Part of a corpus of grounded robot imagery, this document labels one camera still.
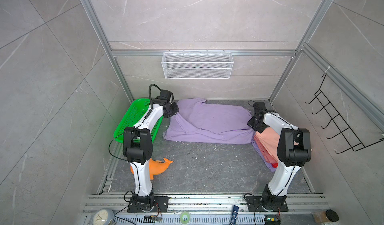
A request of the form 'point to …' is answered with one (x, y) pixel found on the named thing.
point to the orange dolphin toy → (156, 167)
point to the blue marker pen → (235, 212)
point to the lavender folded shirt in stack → (261, 155)
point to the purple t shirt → (200, 121)
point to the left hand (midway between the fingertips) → (176, 107)
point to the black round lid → (332, 216)
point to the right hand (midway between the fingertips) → (252, 125)
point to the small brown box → (320, 217)
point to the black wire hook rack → (355, 143)
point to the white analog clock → (103, 217)
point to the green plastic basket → (132, 113)
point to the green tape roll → (184, 217)
